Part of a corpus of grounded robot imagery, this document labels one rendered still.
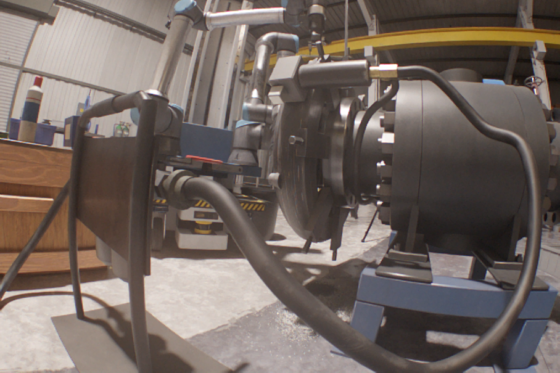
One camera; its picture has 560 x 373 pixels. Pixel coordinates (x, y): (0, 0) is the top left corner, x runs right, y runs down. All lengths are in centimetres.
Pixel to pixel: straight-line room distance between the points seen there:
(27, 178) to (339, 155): 103
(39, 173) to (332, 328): 90
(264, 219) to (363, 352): 160
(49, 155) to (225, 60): 130
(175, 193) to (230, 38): 163
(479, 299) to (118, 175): 80
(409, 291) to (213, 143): 132
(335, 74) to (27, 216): 105
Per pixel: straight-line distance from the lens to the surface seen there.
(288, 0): 130
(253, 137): 150
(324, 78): 72
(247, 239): 29
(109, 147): 52
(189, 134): 157
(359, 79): 69
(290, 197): 80
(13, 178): 95
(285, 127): 77
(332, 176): 89
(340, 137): 87
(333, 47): 1022
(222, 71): 179
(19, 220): 99
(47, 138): 163
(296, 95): 77
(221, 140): 161
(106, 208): 51
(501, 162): 80
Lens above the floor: 46
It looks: 3 degrees up
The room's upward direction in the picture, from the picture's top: 6 degrees clockwise
